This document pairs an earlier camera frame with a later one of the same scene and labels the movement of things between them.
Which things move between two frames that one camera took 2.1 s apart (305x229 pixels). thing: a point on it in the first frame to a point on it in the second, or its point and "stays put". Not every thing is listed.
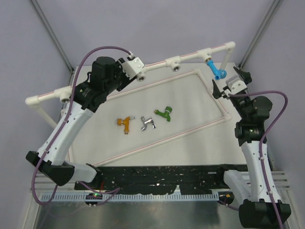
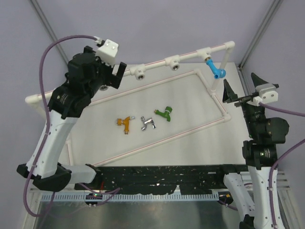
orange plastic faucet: [126, 122] stays put
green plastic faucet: [166, 114] stays put
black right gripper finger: [217, 92] to [229, 94]
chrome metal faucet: [149, 120] stays put
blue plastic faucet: [218, 74] stays put
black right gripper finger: [245, 76] to [257, 80]
